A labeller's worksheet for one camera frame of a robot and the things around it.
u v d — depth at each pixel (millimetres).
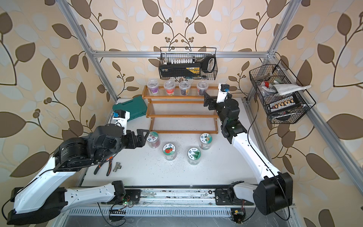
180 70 826
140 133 513
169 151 825
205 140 866
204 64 845
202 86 801
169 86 807
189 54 906
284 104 670
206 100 651
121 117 491
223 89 596
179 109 1155
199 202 737
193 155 807
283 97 704
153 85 808
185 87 801
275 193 385
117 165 843
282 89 632
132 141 495
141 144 512
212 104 655
